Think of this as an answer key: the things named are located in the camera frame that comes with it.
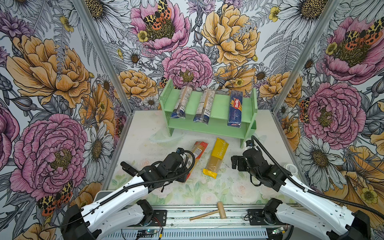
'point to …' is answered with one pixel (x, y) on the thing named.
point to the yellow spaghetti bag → (218, 152)
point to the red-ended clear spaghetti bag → (197, 148)
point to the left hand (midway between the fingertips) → (184, 175)
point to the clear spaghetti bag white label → (204, 107)
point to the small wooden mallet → (221, 210)
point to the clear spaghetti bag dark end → (182, 102)
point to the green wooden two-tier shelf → (218, 126)
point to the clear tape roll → (291, 168)
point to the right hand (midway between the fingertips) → (240, 163)
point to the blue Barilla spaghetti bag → (234, 117)
